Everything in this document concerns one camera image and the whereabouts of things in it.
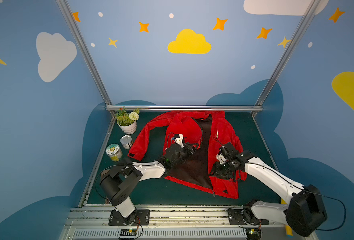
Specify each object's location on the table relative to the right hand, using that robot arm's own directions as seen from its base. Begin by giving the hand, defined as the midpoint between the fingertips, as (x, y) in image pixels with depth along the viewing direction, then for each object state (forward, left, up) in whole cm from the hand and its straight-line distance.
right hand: (214, 174), depth 81 cm
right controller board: (-25, -19, -12) cm, 34 cm away
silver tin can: (+21, +56, -2) cm, 59 cm away
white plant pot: (+30, +56, -1) cm, 63 cm away
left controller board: (-28, +43, -10) cm, 52 cm away
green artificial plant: (+31, +57, +9) cm, 65 cm away
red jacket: (+36, -2, -6) cm, 37 cm away
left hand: (+13, +8, +11) cm, 19 cm away
